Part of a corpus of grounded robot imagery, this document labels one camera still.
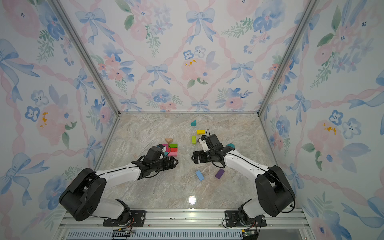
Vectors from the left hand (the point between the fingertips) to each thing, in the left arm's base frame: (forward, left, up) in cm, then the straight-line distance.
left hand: (175, 162), depth 89 cm
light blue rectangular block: (-7, -15, -4) cm, 17 cm away
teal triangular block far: (+34, -11, -4) cm, 36 cm away
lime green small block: (+18, -11, -4) cm, 22 cm away
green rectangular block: (+14, +2, -3) cm, 14 cm away
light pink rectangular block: (+9, +3, -7) cm, 12 cm away
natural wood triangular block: (+17, +6, -2) cm, 18 cm away
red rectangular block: (+12, +3, -6) cm, 14 cm away
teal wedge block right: (+14, -36, -3) cm, 39 cm away
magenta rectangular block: (+14, +8, -3) cm, 17 cm away
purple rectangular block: (-5, -27, -4) cm, 28 cm away
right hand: (+2, -15, +4) cm, 15 cm away
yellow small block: (+25, -16, -3) cm, 30 cm away
